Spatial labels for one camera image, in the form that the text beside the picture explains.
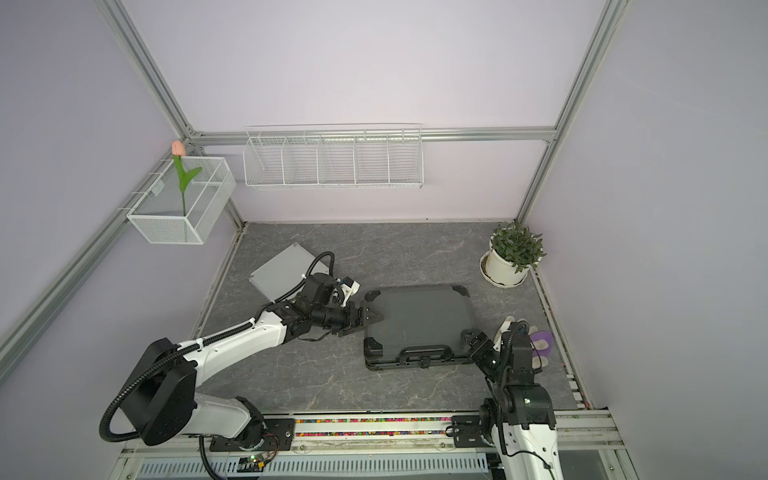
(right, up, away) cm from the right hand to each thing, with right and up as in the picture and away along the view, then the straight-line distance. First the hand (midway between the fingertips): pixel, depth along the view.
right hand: (470, 338), depth 79 cm
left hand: (-26, +4, -1) cm, 26 cm away
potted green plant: (+16, +24, +10) cm, 31 cm away
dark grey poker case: (-13, +3, +2) cm, 13 cm away
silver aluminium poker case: (-60, +15, +23) cm, 66 cm away
